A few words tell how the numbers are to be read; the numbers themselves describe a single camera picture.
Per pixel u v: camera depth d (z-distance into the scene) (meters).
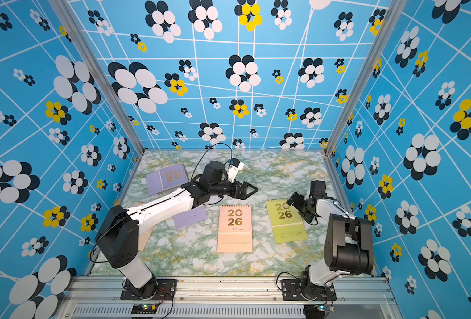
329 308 0.68
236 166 0.74
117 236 0.45
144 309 0.72
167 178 1.05
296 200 0.85
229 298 0.72
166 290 0.73
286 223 0.91
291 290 0.73
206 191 0.64
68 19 0.71
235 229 0.87
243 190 0.71
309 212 0.79
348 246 0.45
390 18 0.70
